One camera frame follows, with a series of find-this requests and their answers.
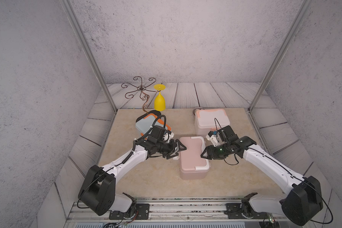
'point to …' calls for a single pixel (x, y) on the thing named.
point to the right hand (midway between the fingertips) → (205, 156)
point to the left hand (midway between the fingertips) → (185, 152)
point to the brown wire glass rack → (138, 87)
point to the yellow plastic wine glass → (159, 100)
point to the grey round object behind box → (194, 111)
